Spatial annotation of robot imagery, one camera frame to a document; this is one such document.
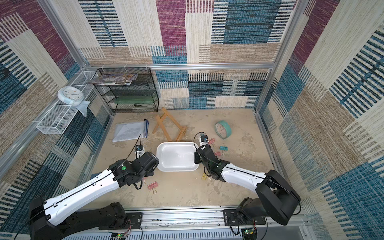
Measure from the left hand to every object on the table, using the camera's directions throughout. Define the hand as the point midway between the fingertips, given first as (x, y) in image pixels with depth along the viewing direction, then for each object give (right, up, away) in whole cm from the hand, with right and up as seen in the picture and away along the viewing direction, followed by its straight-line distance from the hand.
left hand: (149, 166), depth 78 cm
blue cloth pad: (-35, -8, +10) cm, 38 cm away
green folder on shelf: (-21, +40, +34) cm, 56 cm away
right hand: (+24, +8, +9) cm, 27 cm away
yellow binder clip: (+29, -8, +7) cm, 31 cm away
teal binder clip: (+42, +6, +21) cm, 47 cm away
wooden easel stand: (-3, +25, +38) cm, 45 cm away
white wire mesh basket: (-42, +24, -7) cm, 49 cm away
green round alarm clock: (+42, +18, +19) cm, 50 cm away
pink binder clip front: (0, -12, +5) cm, 13 cm away
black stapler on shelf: (-15, +35, +32) cm, 50 cm away
